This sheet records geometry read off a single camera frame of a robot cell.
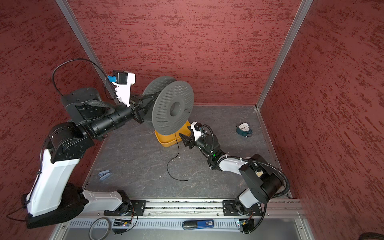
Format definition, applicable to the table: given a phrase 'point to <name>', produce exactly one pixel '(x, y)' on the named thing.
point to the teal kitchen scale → (243, 129)
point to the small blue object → (104, 174)
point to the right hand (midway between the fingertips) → (182, 132)
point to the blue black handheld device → (192, 224)
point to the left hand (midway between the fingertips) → (154, 100)
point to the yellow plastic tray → (169, 140)
